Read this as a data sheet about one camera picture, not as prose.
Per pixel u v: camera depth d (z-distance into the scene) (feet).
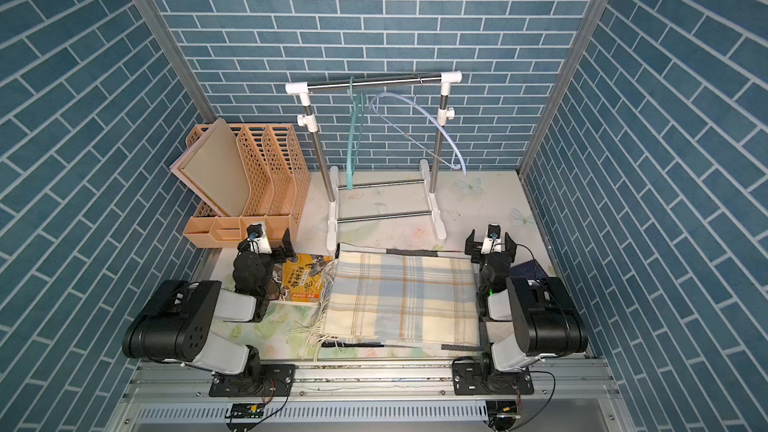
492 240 2.47
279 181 3.77
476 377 2.42
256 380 2.21
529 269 3.07
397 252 3.16
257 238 2.48
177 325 1.46
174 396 2.36
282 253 2.70
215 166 3.25
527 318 1.50
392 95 2.68
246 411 2.37
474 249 2.68
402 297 2.78
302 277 2.97
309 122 2.57
